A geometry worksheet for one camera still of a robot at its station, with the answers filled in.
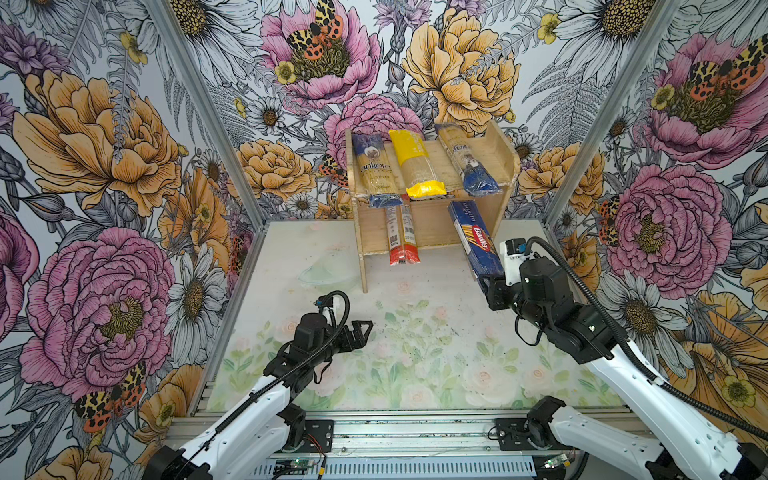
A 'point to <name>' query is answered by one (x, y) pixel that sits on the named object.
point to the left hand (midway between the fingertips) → (359, 334)
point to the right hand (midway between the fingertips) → (488, 286)
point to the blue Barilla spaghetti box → (476, 242)
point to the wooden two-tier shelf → (428, 225)
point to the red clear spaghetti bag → (402, 242)
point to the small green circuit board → (294, 466)
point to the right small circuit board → (555, 461)
